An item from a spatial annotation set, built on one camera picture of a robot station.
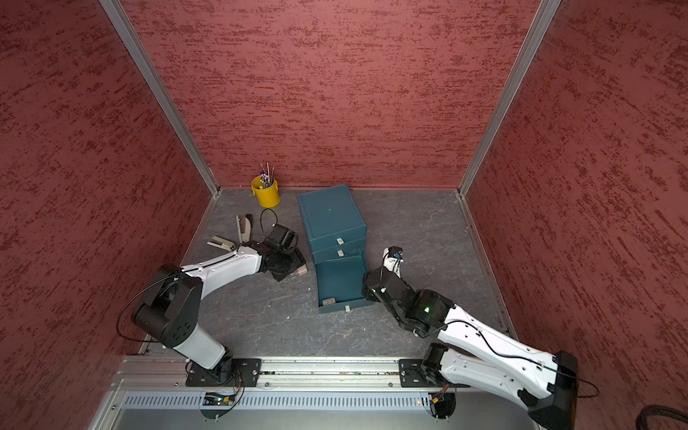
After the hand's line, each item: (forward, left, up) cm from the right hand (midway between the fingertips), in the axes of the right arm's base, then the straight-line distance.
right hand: (370, 283), depth 75 cm
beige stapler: (+31, +49, -14) cm, 59 cm away
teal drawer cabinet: (+14, +9, +3) cm, 17 cm away
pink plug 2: (-1, +13, -11) cm, 17 cm away
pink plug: (+11, +23, -12) cm, 28 cm away
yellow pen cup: (+45, +41, -10) cm, 61 cm away
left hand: (+11, +24, -12) cm, 29 cm away
